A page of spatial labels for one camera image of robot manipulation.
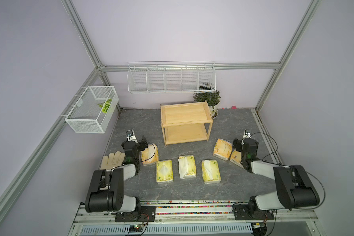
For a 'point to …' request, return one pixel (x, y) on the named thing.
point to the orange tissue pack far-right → (235, 158)
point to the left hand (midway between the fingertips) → (137, 138)
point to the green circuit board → (136, 228)
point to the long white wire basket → (171, 76)
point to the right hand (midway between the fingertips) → (244, 138)
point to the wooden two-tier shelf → (186, 122)
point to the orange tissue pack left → (150, 155)
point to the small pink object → (233, 107)
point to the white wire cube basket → (94, 111)
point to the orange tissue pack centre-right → (222, 149)
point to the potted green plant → (212, 98)
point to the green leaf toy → (105, 105)
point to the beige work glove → (113, 160)
